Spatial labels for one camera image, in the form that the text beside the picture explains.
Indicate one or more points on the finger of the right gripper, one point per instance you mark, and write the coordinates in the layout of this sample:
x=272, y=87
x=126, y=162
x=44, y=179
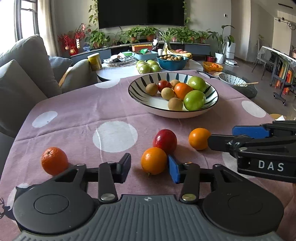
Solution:
x=222, y=143
x=256, y=132

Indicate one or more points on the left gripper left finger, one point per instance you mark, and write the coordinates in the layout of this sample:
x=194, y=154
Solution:
x=106, y=175

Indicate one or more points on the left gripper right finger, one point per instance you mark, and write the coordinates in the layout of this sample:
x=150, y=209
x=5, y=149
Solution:
x=191, y=175

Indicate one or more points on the bright orange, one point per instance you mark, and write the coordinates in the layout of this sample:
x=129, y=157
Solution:
x=198, y=138
x=154, y=161

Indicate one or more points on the red apple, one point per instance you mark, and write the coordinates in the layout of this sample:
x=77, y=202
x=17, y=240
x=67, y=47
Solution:
x=163, y=84
x=165, y=140

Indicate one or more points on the green apple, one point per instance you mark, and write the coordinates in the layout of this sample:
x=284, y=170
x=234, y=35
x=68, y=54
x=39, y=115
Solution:
x=197, y=83
x=194, y=100

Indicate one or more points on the dark orange tangerine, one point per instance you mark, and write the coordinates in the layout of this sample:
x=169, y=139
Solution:
x=54, y=161

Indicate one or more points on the pink dotted tablecloth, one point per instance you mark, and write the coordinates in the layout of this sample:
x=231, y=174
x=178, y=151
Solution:
x=100, y=123

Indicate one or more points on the small striped bowl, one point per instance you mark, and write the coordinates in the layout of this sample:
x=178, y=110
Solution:
x=232, y=80

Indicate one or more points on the orange in bowl centre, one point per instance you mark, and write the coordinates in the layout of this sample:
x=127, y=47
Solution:
x=181, y=89

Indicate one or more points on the striped white ceramic bowl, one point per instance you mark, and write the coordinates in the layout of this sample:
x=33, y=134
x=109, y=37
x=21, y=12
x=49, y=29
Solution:
x=144, y=91

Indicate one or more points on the yellow bowl of tangerines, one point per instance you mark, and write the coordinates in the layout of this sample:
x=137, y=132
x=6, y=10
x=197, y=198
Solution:
x=212, y=67

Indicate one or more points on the tall plant white pot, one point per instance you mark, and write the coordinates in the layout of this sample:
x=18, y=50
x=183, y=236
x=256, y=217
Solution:
x=222, y=42

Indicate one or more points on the red apple in bowl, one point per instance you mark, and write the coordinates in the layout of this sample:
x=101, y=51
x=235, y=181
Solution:
x=163, y=84

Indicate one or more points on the blue bowl of nuts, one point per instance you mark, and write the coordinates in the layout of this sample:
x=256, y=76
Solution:
x=172, y=62

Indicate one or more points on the dark tv cabinet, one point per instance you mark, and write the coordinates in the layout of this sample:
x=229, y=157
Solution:
x=197, y=50

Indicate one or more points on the white round coffee table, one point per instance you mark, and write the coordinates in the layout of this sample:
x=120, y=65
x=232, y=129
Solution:
x=110, y=73

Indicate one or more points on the pile of green apples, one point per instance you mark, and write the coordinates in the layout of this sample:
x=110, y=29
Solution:
x=149, y=66

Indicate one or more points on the banana bunch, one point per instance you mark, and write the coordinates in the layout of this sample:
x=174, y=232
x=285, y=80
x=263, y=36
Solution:
x=167, y=50

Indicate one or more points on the gold tin can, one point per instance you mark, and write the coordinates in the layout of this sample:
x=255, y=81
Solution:
x=95, y=61

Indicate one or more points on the light blue snack tray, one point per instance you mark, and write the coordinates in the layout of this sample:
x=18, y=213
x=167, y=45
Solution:
x=149, y=55

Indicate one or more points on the grey sofa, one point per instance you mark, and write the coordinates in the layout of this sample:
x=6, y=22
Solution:
x=29, y=75

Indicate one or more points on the red flower decoration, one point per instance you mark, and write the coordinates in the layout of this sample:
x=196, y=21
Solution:
x=70, y=41

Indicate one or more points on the black wall television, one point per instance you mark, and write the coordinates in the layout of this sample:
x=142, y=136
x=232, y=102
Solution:
x=114, y=13

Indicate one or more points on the window with dark frame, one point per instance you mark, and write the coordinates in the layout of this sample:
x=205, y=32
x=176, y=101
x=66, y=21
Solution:
x=26, y=18

